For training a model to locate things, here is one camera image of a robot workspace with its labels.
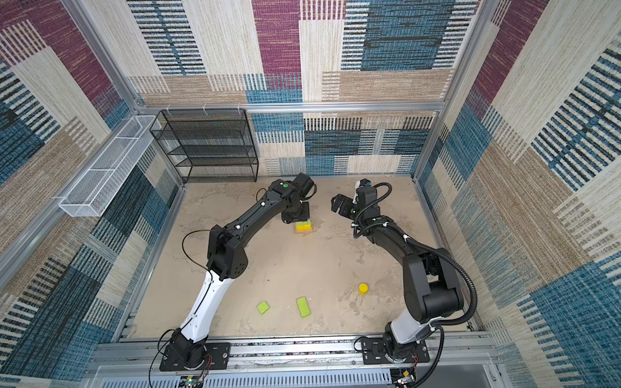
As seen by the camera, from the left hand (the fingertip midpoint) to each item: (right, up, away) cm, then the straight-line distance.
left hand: (305, 215), depth 96 cm
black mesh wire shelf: (-43, +30, +13) cm, 54 cm away
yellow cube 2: (0, -5, +5) cm, 8 cm away
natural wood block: (-1, -7, +5) cm, 9 cm away
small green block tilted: (-14, -30, -13) cm, 36 cm away
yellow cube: (-2, -5, +4) cm, 7 cm away
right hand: (+14, +4, -4) cm, 15 cm away
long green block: (+1, -3, -3) cm, 4 cm away
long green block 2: (0, -30, -14) cm, 33 cm away
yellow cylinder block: (+20, -25, -11) cm, 34 cm away
